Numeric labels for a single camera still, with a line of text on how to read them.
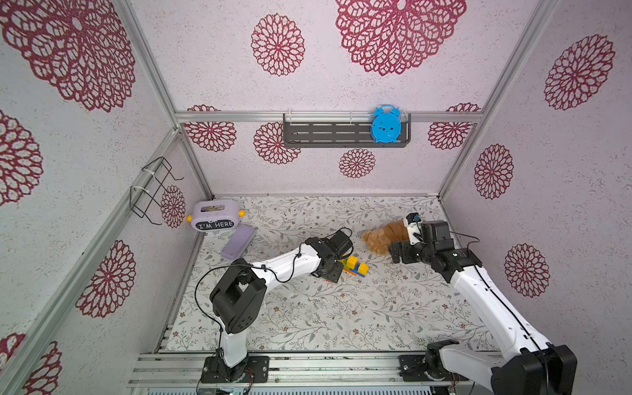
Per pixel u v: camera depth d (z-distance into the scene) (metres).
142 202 0.72
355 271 0.91
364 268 0.90
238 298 0.47
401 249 0.71
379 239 0.94
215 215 1.03
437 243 0.59
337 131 0.93
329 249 0.63
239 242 1.01
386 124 0.89
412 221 0.71
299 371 0.74
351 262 0.90
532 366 0.37
